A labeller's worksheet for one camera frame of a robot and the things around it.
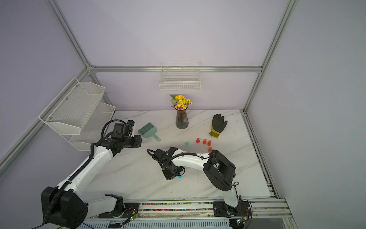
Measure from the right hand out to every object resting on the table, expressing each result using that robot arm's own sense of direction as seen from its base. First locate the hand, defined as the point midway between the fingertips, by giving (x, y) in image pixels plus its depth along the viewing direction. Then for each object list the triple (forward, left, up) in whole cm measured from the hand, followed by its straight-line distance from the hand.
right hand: (174, 176), depth 84 cm
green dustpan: (+36, +21, -1) cm, 41 cm away
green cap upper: (+24, -8, -2) cm, 25 cm away
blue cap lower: (0, -4, -2) cm, 4 cm away
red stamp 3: (+18, -24, -1) cm, 30 cm away
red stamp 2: (+24, -21, -1) cm, 32 cm away
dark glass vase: (+37, -5, +8) cm, 38 cm away
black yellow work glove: (+40, -33, -1) cm, 52 cm away
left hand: (+16, +22, +14) cm, 30 cm away
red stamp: (+25, -16, -1) cm, 30 cm away
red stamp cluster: (+23, -24, 0) cm, 33 cm away
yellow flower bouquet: (+39, -4, +24) cm, 46 cm away
